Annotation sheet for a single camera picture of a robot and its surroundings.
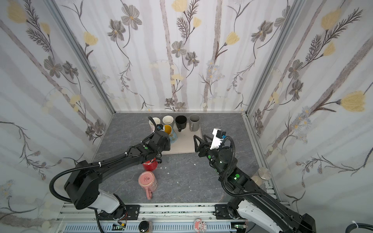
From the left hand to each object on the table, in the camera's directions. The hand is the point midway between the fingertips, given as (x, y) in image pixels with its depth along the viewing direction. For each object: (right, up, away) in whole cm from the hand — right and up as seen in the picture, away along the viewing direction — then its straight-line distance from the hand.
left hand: (169, 139), depth 86 cm
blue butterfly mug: (-1, +6, +2) cm, 6 cm away
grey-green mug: (+16, +11, +15) cm, 24 cm away
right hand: (+18, +3, -21) cm, 28 cm away
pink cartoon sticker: (+17, -39, -19) cm, 47 cm away
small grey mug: (-3, +13, +18) cm, 23 cm away
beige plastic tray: (+9, -4, +19) cm, 22 cm away
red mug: (-11, -16, -2) cm, 19 cm away
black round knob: (-8, -36, -24) cm, 44 cm away
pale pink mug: (-14, +12, +28) cm, 33 cm away
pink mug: (-9, -20, -12) cm, 25 cm away
